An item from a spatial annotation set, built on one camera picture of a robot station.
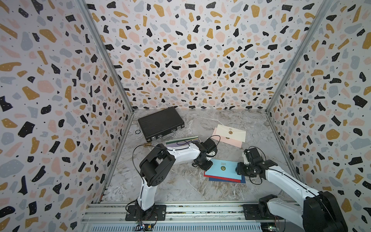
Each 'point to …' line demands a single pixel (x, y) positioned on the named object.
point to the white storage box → (181, 150)
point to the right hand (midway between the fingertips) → (238, 169)
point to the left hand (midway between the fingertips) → (208, 167)
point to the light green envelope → (181, 139)
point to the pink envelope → (226, 140)
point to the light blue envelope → (223, 168)
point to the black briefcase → (163, 124)
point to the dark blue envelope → (243, 181)
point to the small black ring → (137, 130)
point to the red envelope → (228, 179)
